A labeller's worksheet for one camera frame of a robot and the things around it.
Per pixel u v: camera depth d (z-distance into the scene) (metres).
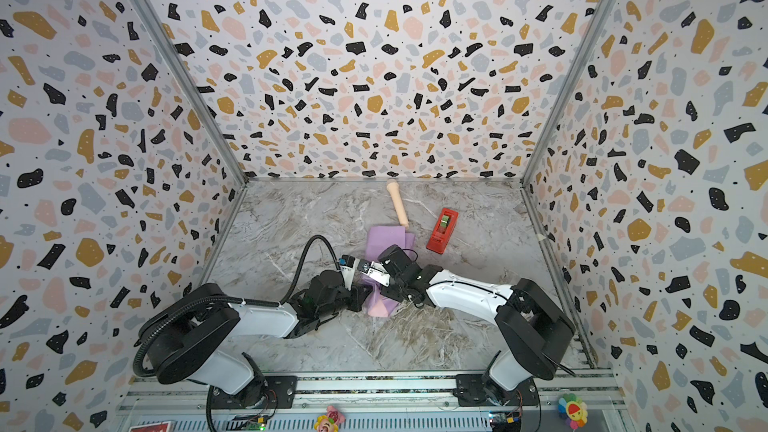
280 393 0.73
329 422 0.67
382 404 0.73
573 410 0.71
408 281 0.66
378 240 0.95
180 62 0.86
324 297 0.69
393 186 1.16
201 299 0.49
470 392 0.73
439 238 0.97
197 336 0.45
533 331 0.44
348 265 0.80
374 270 0.75
